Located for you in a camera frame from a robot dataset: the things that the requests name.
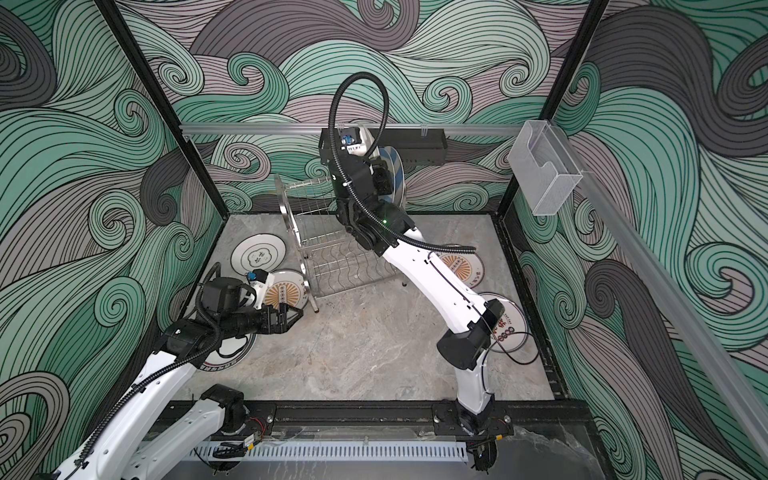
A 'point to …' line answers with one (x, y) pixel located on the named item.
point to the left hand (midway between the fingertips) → (290, 310)
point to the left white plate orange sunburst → (288, 287)
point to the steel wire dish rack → (333, 258)
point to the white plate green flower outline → (259, 251)
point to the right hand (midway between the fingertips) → (382, 160)
